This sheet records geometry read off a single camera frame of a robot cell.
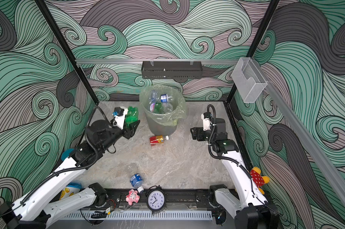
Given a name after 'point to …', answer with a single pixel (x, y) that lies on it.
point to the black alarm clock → (156, 198)
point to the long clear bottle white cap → (154, 101)
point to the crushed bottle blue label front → (136, 180)
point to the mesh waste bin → (160, 128)
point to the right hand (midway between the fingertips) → (196, 129)
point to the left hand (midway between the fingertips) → (133, 116)
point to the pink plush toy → (132, 196)
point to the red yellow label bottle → (158, 139)
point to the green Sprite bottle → (132, 116)
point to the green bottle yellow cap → (158, 108)
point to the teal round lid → (65, 154)
